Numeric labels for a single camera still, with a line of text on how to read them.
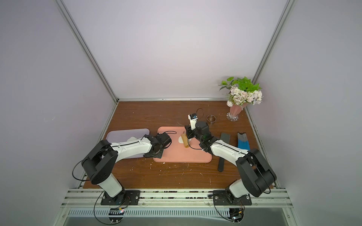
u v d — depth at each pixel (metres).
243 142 0.92
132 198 0.73
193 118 0.75
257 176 0.43
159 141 0.70
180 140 0.95
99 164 0.45
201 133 0.66
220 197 0.72
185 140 0.92
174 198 0.74
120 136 0.98
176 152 0.93
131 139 0.96
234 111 0.97
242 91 0.85
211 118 1.05
